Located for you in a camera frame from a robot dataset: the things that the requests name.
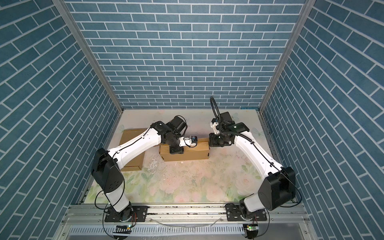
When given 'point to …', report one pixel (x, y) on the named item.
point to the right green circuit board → (252, 228)
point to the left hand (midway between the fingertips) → (182, 147)
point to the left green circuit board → (123, 229)
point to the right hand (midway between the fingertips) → (208, 141)
